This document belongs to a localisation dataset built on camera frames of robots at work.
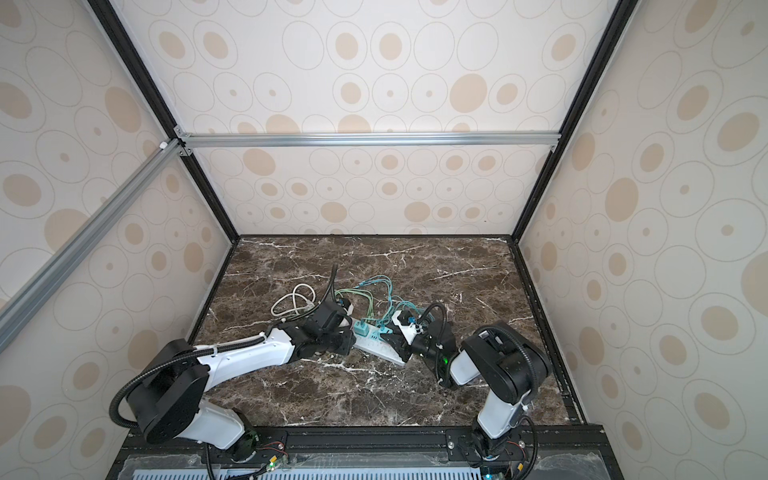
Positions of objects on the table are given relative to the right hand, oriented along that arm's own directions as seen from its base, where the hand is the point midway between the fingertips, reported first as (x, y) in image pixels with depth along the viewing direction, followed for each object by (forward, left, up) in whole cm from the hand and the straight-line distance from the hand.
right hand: (397, 330), depth 88 cm
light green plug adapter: (0, +13, +10) cm, 16 cm away
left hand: (-3, +10, 0) cm, 11 cm away
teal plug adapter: (-1, +10, +2) cm, 11 cm away
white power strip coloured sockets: (-3, +6, -2) cm, 8 cm away
